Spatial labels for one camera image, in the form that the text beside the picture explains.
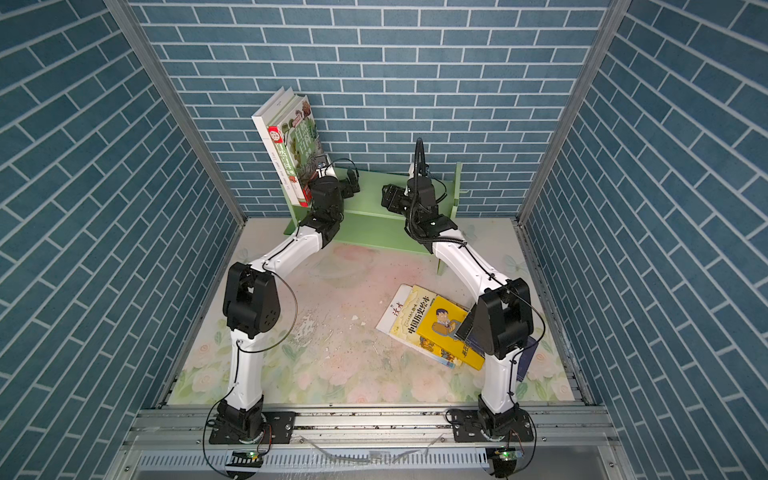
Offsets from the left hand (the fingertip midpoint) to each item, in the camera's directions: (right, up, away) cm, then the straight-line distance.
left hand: (337, 170), depth 91 cm
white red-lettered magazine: (+17, -45, +3) cm, 48 cm away
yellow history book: (+22, -47, 0) cm, 52 cm away
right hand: (+17, -6, -5) cm, 19 cm away
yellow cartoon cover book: (+32, -47, -1) cm, 57 cm away
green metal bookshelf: (+10, -17, 0) cm, 19 cm away
